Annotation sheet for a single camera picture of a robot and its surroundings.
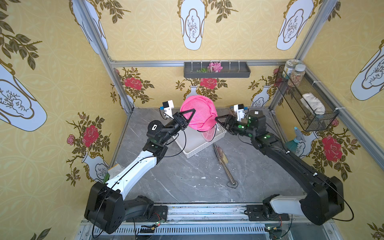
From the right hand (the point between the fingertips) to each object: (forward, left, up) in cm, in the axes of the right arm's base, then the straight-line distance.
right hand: (221, 119), depth 76 cm
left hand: (-3, +15, +10) cm, 18 cm away
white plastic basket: (+1, +16, -24) cm, 29 cm away
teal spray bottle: (-4, -42, -18) cm, 45 cm away
